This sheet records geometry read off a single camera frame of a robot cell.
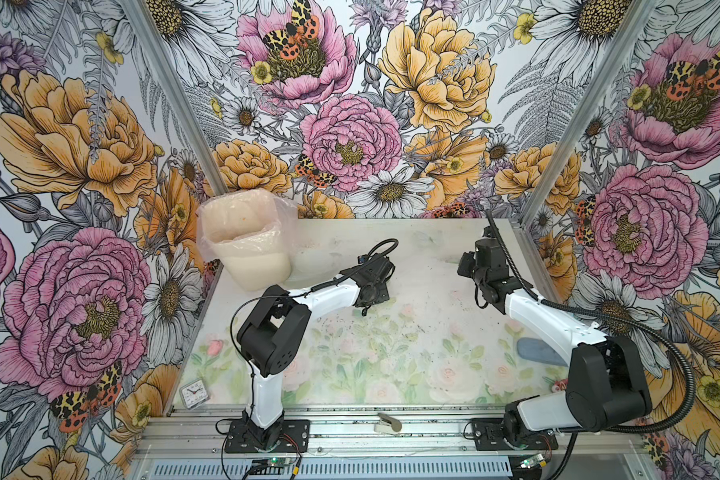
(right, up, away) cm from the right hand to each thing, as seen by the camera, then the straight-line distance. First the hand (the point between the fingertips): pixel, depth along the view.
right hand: (468, 263), depth 90 cm
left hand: (-27, -12, +5) cm, 30 cm away
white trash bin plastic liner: (-60, +9, -8) cm, 62 cm away
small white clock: (-75, -33, -10) cm, 83 cm away
